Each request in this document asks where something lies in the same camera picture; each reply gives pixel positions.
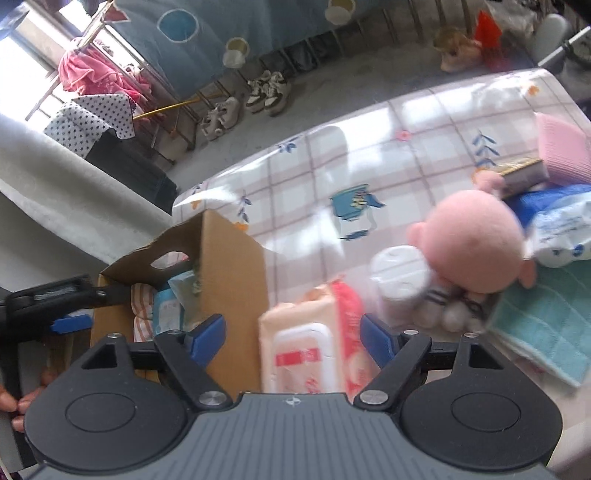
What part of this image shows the pink plush toy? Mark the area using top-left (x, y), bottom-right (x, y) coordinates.
top-left (406, 172), bottom-right (539, 334)

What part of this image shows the pink garment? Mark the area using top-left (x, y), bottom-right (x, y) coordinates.
top-left (58, 39), bottom-right (154, 112)

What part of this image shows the white round wipes canister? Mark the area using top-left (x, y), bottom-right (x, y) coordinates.
top-left (369, 246), bottom-right (435, 325)

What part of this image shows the cardboard box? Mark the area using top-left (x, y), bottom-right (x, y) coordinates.
top-left (90, 209), bottom-right (269, 393)

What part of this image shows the person's left hand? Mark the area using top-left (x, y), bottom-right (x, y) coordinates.
top-left (0, 371), bottom-right (57, 433)

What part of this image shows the pink ribbed cloth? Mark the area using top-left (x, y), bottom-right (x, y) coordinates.
top-left (534, 113), bottom-right (591, 186)

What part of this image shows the red bag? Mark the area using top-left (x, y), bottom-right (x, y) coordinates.
top-left (475, 10), bottom-right (505, 48)

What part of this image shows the orange striped cloth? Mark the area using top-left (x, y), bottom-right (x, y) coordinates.
top-left (131, 284), bottom-right (161, 343)

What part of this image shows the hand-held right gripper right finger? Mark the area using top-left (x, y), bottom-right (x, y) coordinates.
top-left (355, 314), bottom-right (507, 410)

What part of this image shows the blue white tissue pack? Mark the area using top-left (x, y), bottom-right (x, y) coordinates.
top-left (512, 185), bottom-right (591, 269)

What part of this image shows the yellow pole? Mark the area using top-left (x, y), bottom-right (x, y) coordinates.
top-left (134, 95), bottom-right (205, 121)

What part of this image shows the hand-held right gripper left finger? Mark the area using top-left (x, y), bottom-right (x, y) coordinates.
top-left (82, 314), bottom-right (232, 412)

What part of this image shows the small gold grey box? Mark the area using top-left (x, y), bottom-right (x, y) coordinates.
top-left (496, 157), bottom-right (550, 200)

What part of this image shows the white padded cover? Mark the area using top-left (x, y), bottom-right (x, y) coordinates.
top-left (0, 113), bottom-right (174, 288)

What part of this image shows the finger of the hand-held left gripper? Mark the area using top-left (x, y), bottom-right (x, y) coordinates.
top-left (50, 316), bottom-right (94, 334)

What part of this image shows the beige sandal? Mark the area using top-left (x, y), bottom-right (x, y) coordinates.
top-left (198, 107), bottom-right (227, 142)
top-left (216, 97), bottom-right (242, 131)

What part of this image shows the brown plush toy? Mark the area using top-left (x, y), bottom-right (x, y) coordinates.
top-left (433, 28), bottom-right (484, 73)

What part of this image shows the teal towel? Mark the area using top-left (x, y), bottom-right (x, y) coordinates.
top-left (488, 265), bottom-right (591, 388)

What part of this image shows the peach wet wipes pack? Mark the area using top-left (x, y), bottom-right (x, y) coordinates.
top-left (257, 276), bottom-right (384, 396)

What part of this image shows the green white snack pouch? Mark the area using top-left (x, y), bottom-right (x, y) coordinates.
top-left (168, 270), bottom-right (205, 325)

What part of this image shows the blue patterned sheet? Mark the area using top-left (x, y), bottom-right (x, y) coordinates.
top-left (113, 0), bottom-right (385, 86)

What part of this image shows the black bag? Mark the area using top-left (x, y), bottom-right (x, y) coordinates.
top-left (85, 127), bottom-right (179, 209)

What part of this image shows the grey chair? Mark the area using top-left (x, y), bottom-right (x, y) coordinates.
top-left (526, 14), bottom-right (572, 75)

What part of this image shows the teal product box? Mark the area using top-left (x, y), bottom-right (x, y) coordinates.
top-left (152, 288), bottom-right (186, 336)

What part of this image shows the white black sneaker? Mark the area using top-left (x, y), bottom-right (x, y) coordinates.
top-left (264, 70), bottom-right (293, 116)
top-left (246, 71), bottom-right (271, 112)

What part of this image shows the polka dot cloth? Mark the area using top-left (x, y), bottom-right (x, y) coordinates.
top-left (44, 92), bottom-right (137, 156)

